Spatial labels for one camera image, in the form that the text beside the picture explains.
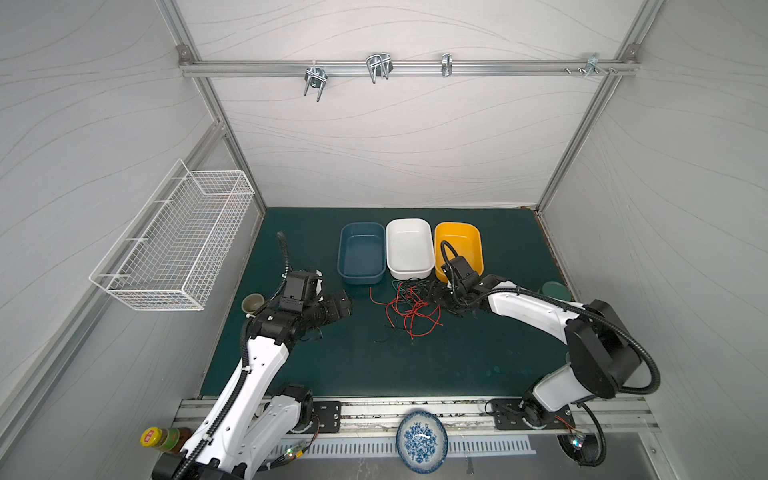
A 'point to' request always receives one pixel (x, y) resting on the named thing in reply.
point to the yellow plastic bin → (465, 239)
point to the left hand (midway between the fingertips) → (345, 301)
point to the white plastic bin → (409, 248)
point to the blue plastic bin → (362, 253)
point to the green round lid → (556, 290)
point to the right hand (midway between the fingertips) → (435, 293)
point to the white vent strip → (384, 446)
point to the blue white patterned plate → (422, 442)
